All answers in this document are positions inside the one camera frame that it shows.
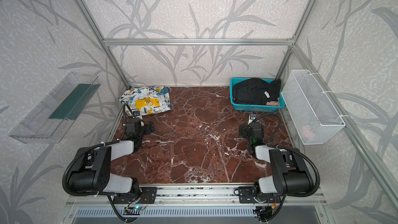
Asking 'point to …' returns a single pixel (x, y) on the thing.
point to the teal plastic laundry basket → (244, 107)
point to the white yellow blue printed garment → (147, 99)
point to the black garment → (256, 91)
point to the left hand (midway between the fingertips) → (146, 117)
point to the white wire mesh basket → (312, 118)
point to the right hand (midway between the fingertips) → (250, 120)
